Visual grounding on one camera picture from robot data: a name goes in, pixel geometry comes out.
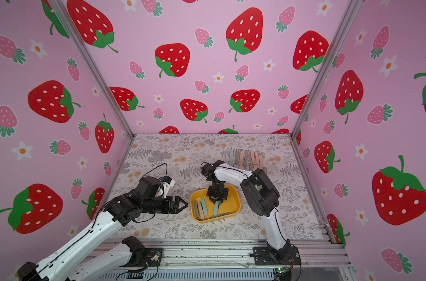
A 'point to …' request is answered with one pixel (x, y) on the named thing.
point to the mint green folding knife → (205, 211)
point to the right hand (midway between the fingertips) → (221, 200)
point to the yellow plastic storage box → (231, 206)
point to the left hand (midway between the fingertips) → (182, 204)
